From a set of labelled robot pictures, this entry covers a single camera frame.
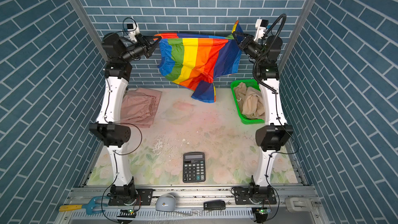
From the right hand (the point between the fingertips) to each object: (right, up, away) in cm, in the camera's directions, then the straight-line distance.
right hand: (231, 31), depth 66 cm
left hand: (-31, -2, +2) cm, 31 cm away
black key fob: (-7, -77, +2) cm, 77 cm away
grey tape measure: (-28, -73, -2) cm, 78 cm away
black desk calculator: (-17, -66, +15) cm, 69 cm away
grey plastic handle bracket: (+32, -77, +3) cm, 83 cm away
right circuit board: (+15, -83, +6) cm, 85 cm away
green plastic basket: (+22, -16, +49) cm, 56 cm away
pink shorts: (-57, -34, +38) cm, 76 cm away
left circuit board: (-48, -83, +6) cm, 96 cm away
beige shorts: (+16, -30, +27) cm, 43 cm away
